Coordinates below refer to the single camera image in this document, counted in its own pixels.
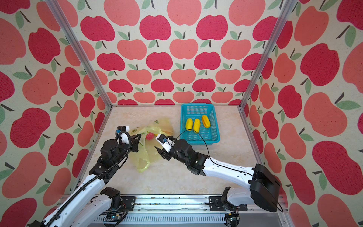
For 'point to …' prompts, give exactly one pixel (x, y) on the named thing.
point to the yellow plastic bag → (148, 152)
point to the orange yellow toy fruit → (206, 121)
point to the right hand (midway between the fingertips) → (160, 144)
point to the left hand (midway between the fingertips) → (141, 137)
